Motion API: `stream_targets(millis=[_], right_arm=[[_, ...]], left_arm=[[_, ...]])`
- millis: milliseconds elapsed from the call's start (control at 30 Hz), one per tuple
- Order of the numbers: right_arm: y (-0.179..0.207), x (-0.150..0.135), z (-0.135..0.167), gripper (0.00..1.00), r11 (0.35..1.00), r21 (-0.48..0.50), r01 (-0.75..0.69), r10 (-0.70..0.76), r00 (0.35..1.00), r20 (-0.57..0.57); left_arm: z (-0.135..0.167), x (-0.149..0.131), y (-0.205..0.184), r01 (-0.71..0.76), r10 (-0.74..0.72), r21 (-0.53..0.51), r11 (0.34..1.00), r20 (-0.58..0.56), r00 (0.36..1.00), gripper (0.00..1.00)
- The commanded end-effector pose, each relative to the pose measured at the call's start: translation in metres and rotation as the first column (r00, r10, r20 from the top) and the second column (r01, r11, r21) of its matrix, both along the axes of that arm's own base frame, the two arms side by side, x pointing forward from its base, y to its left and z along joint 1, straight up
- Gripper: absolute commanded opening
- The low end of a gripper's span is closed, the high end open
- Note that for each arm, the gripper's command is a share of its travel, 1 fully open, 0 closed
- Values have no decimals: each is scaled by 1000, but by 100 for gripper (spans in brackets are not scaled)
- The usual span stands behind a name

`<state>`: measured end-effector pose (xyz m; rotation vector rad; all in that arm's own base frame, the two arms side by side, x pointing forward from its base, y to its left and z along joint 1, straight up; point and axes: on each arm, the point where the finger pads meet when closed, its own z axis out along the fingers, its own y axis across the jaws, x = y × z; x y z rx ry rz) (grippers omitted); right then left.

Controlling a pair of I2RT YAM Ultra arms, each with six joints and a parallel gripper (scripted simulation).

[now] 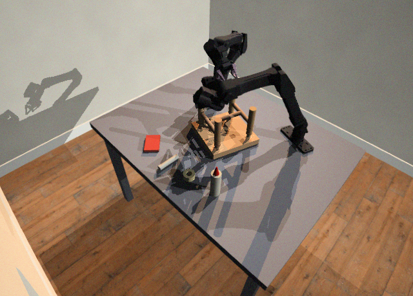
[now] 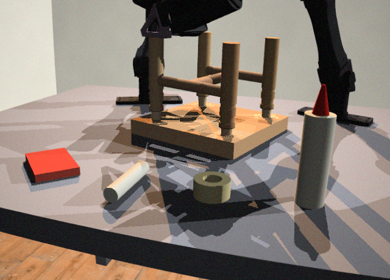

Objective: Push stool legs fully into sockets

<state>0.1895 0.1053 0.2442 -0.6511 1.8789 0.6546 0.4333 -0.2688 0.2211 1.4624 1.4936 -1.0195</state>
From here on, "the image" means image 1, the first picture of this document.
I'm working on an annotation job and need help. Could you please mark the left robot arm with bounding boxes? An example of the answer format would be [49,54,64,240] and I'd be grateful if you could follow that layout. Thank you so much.
[193,63,314,153]

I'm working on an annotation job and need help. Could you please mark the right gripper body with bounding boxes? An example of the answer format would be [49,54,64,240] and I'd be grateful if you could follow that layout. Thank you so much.
[214,61,235,78]

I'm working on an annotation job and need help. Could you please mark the cream cylinder with dark end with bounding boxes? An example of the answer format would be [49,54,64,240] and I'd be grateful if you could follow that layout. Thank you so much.
[158,154,179,170]

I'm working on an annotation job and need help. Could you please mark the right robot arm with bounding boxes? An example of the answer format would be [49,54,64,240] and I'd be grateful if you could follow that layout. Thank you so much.
[203,30,247,66]

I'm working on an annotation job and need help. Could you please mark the white glue bottle with red cap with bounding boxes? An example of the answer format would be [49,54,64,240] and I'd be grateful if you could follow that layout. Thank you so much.
[210,167,222,197]

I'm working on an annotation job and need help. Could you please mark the beige roll of masking tape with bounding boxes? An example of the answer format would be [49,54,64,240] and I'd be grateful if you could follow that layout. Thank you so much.
[183,169,195,182]

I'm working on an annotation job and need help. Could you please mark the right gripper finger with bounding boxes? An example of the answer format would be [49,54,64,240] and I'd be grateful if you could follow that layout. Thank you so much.
[215,70,225,82]
[230,64,238,78]

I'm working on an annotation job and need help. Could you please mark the flat red block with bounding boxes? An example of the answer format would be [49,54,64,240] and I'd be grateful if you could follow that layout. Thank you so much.
[144,135,161,152]

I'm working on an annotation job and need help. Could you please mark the brown wooden stool legs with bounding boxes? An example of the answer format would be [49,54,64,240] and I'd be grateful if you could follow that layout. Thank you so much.
[198,99,256,148]

